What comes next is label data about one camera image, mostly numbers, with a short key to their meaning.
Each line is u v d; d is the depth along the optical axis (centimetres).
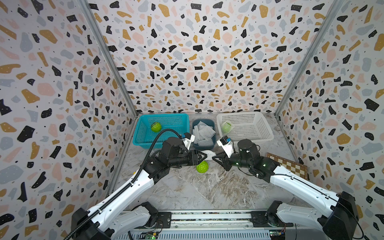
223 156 66
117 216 42
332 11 73
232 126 106
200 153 66
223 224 73
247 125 113
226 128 104
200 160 67
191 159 61
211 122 109
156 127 106
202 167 86
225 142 64
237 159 63
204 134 103
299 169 90
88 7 70
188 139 65
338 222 38
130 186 45
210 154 71
